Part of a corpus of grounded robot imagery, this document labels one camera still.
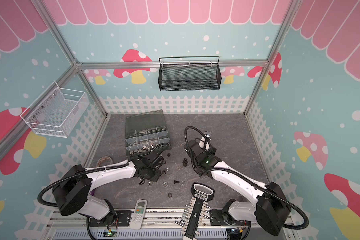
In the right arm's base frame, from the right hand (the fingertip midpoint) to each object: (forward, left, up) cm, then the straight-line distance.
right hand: (199, 143), depth 82 cm
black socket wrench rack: (-31, +3, -17) cm, 35 cm away
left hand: (-13, +25, -17) cm, 33 cm away
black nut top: (+3, +19, -17) cm, 25 cm away
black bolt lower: (-15, +12, -17) cm, 26 cm away
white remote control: (-32, +31, -16) cm, 48 cm away
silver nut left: (-16, +28, -17) cm, 37 cm away
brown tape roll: (-2, +59, -17) cm, 62 cm away
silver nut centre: (-16, +20, -17) cm, 31 cm away
